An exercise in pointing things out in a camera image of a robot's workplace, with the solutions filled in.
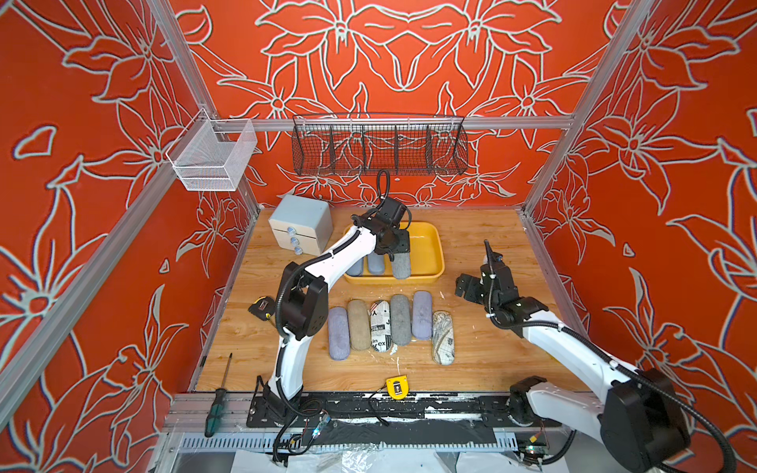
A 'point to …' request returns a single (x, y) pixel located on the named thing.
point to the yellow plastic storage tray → (427, 256)
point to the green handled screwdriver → (214, 414)
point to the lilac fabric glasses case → (422, 314)
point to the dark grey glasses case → (401, 319)
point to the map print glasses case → (443, 338)
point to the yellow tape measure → (397, 387)
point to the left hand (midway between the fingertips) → (403, 242)
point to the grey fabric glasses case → (401, 265)
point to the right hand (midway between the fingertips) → (469, 280)
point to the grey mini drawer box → (302, 225)
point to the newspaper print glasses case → (380, 326)
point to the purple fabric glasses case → (338, 334)
